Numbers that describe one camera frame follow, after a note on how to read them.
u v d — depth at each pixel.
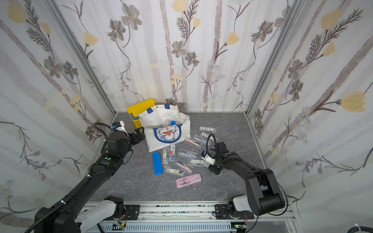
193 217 0.73
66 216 0.39
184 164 0.90
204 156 0.82
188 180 0.84
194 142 1.01
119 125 0.68
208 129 1.08
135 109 1.07
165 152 0.96
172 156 0.94
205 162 0.90
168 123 1.04
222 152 0.72
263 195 0.43
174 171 0.88
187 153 0.96
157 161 0.93
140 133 0.72
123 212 0.72
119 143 0.59
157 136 0.88
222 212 0.73
